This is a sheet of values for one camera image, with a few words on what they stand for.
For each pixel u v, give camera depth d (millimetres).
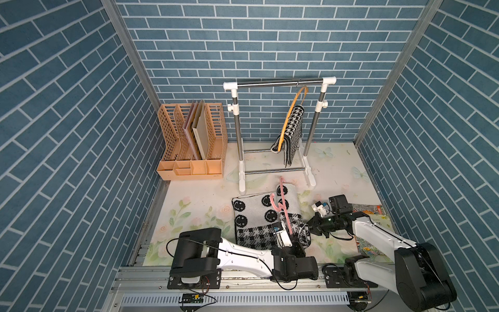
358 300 705
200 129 882
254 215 892
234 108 788
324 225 769
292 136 825
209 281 722
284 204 836
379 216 890
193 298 718
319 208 825
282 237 663
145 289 733
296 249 655
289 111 769
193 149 953
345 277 722
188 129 853
